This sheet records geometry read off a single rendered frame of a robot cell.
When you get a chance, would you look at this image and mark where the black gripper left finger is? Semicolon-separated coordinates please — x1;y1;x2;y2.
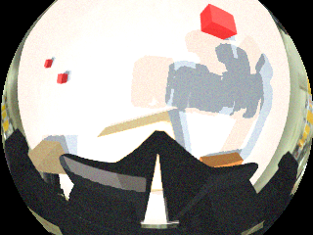
59;129;160;223

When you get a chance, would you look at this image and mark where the red block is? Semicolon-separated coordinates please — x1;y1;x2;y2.
200;4;238;39

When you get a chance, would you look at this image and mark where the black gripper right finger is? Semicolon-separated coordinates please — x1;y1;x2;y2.
157;130;258;223

